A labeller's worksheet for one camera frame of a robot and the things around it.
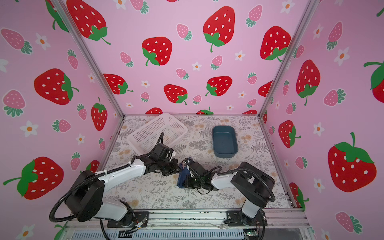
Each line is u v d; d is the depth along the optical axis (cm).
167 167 75
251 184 47
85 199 42
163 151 69
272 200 46
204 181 69
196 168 70
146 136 104
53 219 39
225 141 104
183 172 87
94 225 72
